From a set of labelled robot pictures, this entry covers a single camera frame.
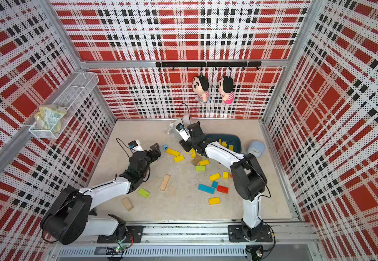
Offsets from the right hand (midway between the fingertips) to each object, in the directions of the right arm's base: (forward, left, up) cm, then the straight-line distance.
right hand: (186, 138), depth 92 cm
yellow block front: (-31, -15, -15) cm, 37 cm away
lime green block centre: (-12, -8, -15) cm, 20 cm away
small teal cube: (-22, -16, -15) cm, 31 cm away
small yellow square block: (-17, -22, -13) cm, 31 cm away
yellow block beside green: (-8, -10, -14) cm, 20 cm away
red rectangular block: (-25, -20, -15) cm, 35 cm away
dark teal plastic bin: (+6, -29, -11) cm, 32 cm away
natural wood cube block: (-32, +30, -13) cm, 46 cm away
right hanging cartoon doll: (+24, -24, +16) cm, 37 cm away
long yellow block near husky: (-2, +10, -12) cm, 16 cm away
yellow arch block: (-3, -4, -13) cm, 13 cm away
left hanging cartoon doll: (+23, -9, +20) cm, 31 cm away
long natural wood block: (-21, +12, -13) cm, 28 cm away
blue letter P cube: (+3, +15, -13) cm, 20 cm away
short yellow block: (-5, +6, -15) cm, 17 cm away
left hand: (-6, +16, 0) cm, 17 cm away
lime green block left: (-28, +22, -12) cm, 37 cm away
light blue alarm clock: (-2, -43, -8) cm, 44 cm away
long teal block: (-24, -11, -16) cm, 31 cm away
